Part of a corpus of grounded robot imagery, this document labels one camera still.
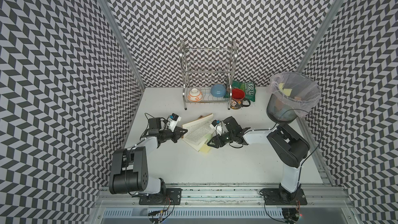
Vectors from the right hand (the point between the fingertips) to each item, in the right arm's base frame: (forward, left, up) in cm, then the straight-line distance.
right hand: (211, 145), depth 90 cm
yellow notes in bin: (+29, -48, +14) cm, 58 cm away
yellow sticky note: (-2, +4, 0) cm, 4 cm away
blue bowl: (+43, -6, +1) cm, 44 cm away
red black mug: (+27, -18, +8) cm, 33 cm away
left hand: (+6, +15, +6) cm, 17 cm away
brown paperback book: (+8, +7, +2) cm, 11 cm away
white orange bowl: (+31, +10, +9) cm, 34 cm away
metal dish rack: (+52, +2, +10) cm, 53 cm away
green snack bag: (+44, -29, +2) cm, 53 cm away
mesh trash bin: (+15, -40, +12) cm, 44 cm away
